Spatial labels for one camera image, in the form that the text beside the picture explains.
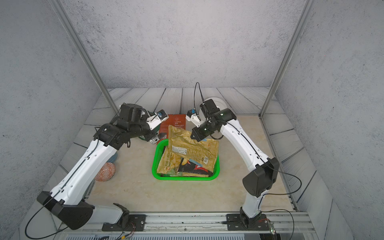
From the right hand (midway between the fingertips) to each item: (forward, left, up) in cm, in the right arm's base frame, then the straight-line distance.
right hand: (192, 136), depth 75 cm
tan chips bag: (-4, -6, -9) cm, 11 cm away
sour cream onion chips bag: (-6, +14, -19) cm, 24 cm away
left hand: (+2, +15, +8) cm, 16 cm away
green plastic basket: (+4, +21, -17) cm, 27 cm away
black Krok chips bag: (-8, 0, -18) cm, 20 cm away
